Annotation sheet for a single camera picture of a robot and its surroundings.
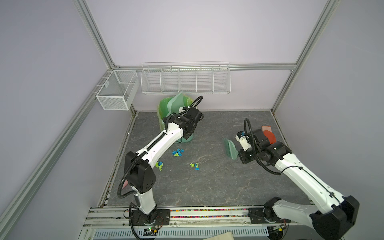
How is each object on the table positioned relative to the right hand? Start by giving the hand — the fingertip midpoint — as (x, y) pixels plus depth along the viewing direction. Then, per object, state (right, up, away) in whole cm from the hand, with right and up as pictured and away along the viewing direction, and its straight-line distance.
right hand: (241, 154), depth 78 cm
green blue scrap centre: (-24, -9, +13) cm, 29 cm away
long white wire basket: (-30, +47, +22) cm, 60 cm away
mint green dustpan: (-35, +27, 0) cm, 44 cm away
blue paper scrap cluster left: (-35, -2, +19) cm, 40 cm away
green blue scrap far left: (-47, -9, +14) cm, 49 cm away
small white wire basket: (-77, +39, +24) cm, 90 cm away
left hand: (-41, +18, -2) cm, 45 cm away
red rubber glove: (+28, +10, +31) cm, 43 cm away
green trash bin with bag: (-45, +25, +14) cm, 53 cm away
